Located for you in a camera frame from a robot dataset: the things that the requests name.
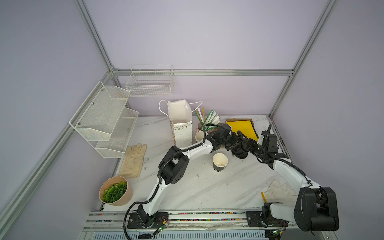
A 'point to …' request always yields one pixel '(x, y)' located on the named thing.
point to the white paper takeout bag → (181, 121)
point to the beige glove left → (132, 164)
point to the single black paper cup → (220, 160)
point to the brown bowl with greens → (116, 191)
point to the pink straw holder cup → (199, 127)
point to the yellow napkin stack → (245, 127)
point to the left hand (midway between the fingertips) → (242, 140)
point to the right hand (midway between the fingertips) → (245, 143)
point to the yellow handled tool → (263, 196)
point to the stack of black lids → (238, 152)
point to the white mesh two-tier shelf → (104, 119)
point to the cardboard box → (244, 119)
